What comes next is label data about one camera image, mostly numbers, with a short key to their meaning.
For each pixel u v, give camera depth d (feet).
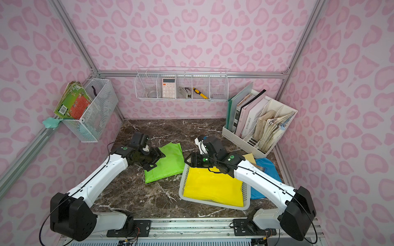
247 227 2.11
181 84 3.31
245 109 2.74
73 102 2.37
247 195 2.45
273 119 2.76
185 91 3.28
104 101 3.01
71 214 1.30
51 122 2.06
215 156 1.84
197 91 3.21
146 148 2.22
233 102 2.86
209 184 2.63
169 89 3.12
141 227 2.41
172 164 3.04
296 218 1.24
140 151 2.13
